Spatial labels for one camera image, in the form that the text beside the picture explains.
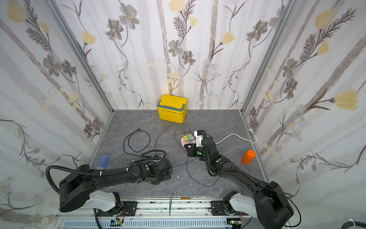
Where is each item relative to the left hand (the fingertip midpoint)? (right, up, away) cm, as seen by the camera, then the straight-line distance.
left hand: (171, 176), depth 82 cm
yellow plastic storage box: (-1, +43, +22) cm, 48 cm away
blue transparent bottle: (-46, +6, +9) cm, 47 cm away
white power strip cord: (+57, +18, +21) cm, 64 cm away
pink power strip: (+13, +18, +16) cm, 28 cm away
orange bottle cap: (+46, +11, +2) cm, 48 cm away
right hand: (+9, +19, -4) cm, 22 cm away
